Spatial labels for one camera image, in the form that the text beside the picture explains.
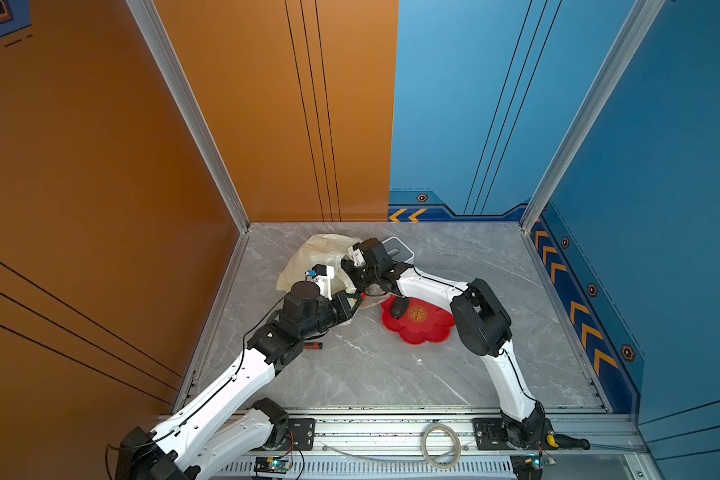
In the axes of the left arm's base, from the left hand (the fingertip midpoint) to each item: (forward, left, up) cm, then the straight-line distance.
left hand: (365, 296), depth 73 cm
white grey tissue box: (+29, -11, -18) cm, 36 cm away
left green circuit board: (-32, +21, -25) cm, 46 cm away
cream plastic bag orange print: (+15, +12, -1) cm, 19 cm away
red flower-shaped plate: (+5, -18, -23) cm, 30 cm away
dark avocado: (+7, -10, -17) cm, 21 cm away
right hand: (+12, +12, -12) cm, 21 cm away
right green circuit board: (-32, -39, -24) cm, 55 cm away
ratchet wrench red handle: (-3, +16, -24) cm, 29 cm away
